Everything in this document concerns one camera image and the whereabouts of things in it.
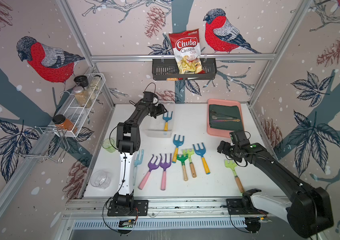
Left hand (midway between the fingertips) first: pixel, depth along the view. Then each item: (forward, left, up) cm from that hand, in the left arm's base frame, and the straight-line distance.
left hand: (167, 108), depth 104 cm
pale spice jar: (-1, +42, +24) cm, 48 cm away
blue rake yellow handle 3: (-29, -22, -10) cm, 38 cm away
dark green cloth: (+1, -45, -12) cm, 47 cm away
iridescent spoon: (-3, -53, -11) cm, 54 cm away
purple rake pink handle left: (-38, +9, -12) cm, 41 cm away
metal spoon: (+4, -37, -10) cm, 38 cm away
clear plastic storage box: (-11, +8, -9) cm, 17 cm away
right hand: (-31, -34, -2) cm, 46 cm away
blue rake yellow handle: (-2, 0, -10) cm, 10 cm away
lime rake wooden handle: (-30, -15, -10) cm, 35 cm away
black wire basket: (+13, 0, +23) cm, 26 cm away
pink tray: (-14, -38, -11) cm, 41 cm away
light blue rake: (-36, +18, -11) cm, 42 cm away
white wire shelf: (-23, +45, +20) cm, 54 cm away
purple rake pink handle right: (-37, +1, -11) cm, 39 cm away
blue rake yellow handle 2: (-22, -7, -11) cm, 25 cm away
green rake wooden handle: (-34, -10, -10) cm, 37 cm away
